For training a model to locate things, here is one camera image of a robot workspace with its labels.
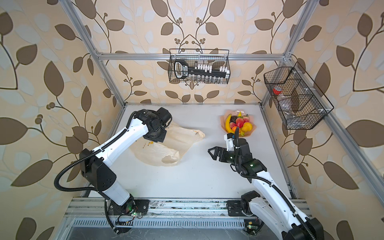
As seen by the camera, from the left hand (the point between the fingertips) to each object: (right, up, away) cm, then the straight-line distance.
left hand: (159, 137), depth 80 cm
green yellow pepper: (+51, +13, +25) cm, 58 cm away
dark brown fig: (+46, +10, +25) cm, 53 cm away
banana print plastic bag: (+4, -7, -5) cm, 10 cm away
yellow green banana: (+42, +7, +22) cm, 48 cm away
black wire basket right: (+74, +22, +1) cm, 77 cm away
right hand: (+30, -8, -1) cm, 31 cm away
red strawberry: (+45, +6, +23) cm, 51 cm away
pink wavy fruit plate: (+49, +15, +30) cm, 59 cm away
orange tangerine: (+46, +4, +20) cm, 50 cm away
